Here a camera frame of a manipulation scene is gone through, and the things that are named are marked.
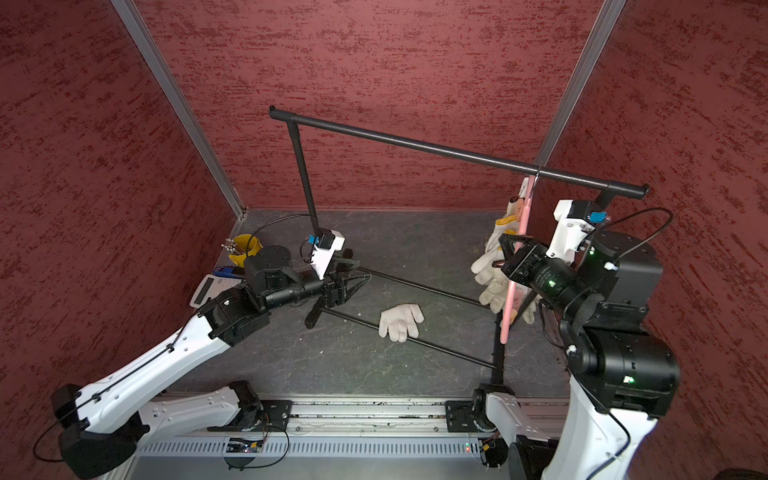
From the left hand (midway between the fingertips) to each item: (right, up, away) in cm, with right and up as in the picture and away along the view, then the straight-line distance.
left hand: (360, 276), depth 62 cm
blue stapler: (-48, -3, +35) cm, 60 cm away
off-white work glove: (+32, -1, +12) cm, 34 cm away
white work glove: (+33, -7, +13) cm, 36 cm away
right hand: (+25, +7, -11) cm, 29 cm away
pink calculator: (-54, -8, +34) cm, 64 cm away
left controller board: (-30, -43, +9) cm, 54 cm away
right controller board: (+31, -44, +8) cm, 55 cm away
